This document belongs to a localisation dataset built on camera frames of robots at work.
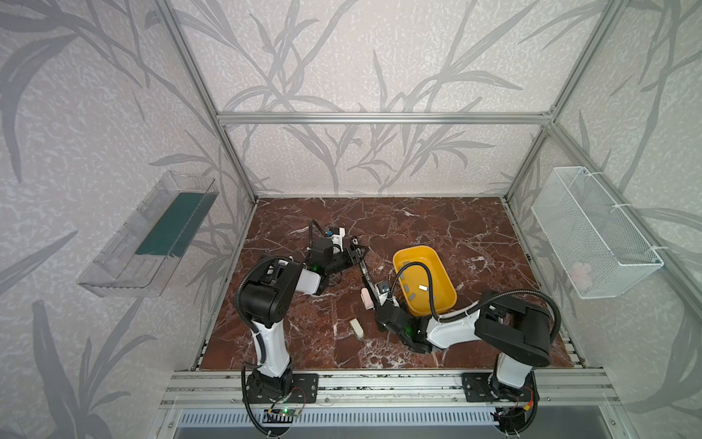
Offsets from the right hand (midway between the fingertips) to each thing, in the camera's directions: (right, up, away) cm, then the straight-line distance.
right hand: (377, 297), depth 90 cm
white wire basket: (+51, +19, -28) cm, 61 cm away
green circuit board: (-24, -24, -19) cm, 39 cm away
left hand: (-3, +18, +4) cm, 18 cm away
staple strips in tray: (+10, +2, +4) cm, 11 cm away
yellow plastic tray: (+12, +6, -1) cm, 14 cm away
